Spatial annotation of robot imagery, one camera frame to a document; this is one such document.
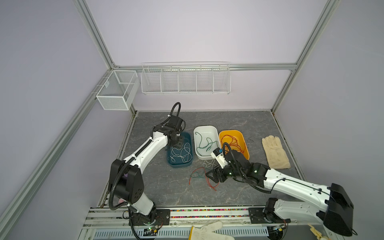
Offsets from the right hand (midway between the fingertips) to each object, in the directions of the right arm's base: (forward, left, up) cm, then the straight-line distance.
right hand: (210, 173), depth 75 cm
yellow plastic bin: (+30, -21, -9) cm, 38 cm away
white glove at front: (-24, +2, -13) cm, 27 cm away
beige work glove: (+16, -44, -14) cm, 49 cm away
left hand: (+17, +18, 0) cm, 25 cm away
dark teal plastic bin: (+11, +18, -12) cm, 25 cm away
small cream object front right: (-24, -49, -13) cm, 56 cm away
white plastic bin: (+35, -2, -11) cm, 36 cm away
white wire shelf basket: (+58, +14, +18) cm, 62 cm away
